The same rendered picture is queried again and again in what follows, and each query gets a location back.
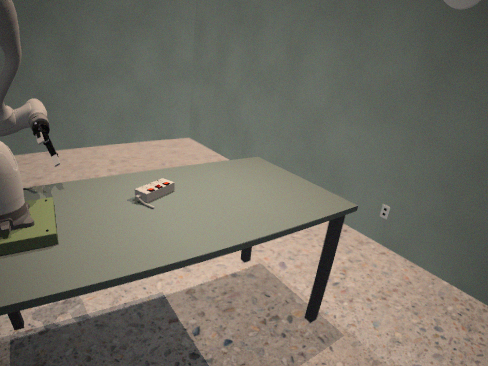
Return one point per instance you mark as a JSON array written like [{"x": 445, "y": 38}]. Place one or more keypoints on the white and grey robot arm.
[{"x": 14, "y": 213}]

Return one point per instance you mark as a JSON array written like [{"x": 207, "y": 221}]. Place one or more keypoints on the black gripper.
[{"x": 42, "y": 136}]

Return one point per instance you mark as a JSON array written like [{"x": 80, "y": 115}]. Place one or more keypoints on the white power strip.
[{"x": 154, "y": 190}]

